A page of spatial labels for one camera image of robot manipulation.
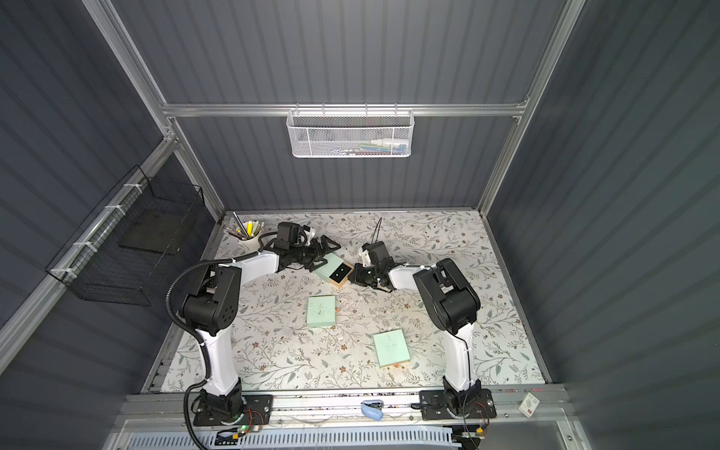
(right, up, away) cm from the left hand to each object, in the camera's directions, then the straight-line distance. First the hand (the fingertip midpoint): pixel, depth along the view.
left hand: (338, 254), depth 96 cm
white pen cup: (-34, +7, +7) cm, 36 cm away
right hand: (+4, -8, +2) cm, 9 cm away
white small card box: (+53, -39, -22) cm, 69 cm away
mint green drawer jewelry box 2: (+17, -27, -14) cm, 34 cm away
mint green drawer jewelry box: (-5, -18, -7) cm, 19 cm away
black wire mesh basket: (-52, +4, -21) cm, 56 cm away
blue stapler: (+11, -39, -23) cm, 47 cm away
